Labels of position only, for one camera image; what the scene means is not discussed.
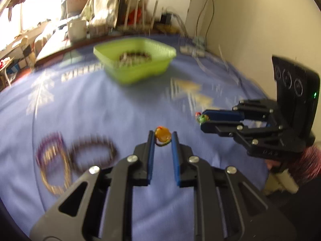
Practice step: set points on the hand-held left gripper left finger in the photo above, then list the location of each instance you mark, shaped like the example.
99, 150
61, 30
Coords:
150, 155

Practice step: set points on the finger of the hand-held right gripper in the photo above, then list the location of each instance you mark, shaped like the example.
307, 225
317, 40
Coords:
223, 115
218, 128

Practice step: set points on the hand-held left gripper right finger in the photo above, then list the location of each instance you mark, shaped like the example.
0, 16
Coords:
175, 160

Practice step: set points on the green plastic basin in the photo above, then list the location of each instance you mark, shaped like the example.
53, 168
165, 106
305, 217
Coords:
140, 70

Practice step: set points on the person's right forearm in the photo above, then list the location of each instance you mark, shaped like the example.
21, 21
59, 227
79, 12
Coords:
309, 163

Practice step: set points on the blue printed tablecloth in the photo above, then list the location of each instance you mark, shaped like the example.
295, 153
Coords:
112, 105

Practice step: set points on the white charging device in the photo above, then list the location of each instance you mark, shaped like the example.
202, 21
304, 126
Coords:
191, 50

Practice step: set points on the black power adapter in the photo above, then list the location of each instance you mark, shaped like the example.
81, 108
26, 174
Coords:
166, 18

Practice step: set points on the white router with antennas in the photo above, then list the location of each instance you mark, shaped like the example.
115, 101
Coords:
140, 15

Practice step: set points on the dark wooden desk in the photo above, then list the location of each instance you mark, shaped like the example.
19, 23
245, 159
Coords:
62, 50

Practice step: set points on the white enamel mug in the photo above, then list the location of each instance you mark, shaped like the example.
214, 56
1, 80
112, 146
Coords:
77, 30

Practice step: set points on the cardboard box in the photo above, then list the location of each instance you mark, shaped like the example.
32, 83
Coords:
76, 5

